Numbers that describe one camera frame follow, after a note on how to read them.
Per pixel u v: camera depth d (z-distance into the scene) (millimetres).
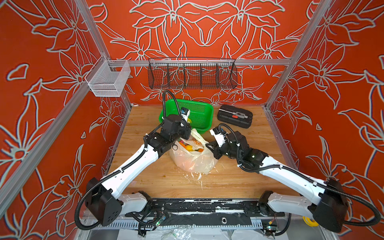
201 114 1114
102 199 378
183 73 992
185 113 634
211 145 712
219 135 645
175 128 551
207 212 727
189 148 837
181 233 674
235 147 559
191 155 763
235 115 1036
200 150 802
